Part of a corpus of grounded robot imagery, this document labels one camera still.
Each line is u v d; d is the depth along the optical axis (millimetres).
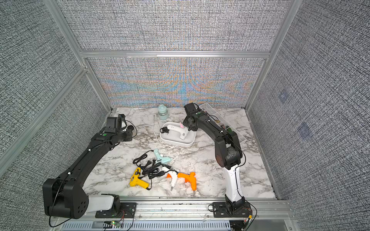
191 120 708
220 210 731
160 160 899
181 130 941
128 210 726
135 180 817
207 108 1211
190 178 835
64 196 397
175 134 960
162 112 1095
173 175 834
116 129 638
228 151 558
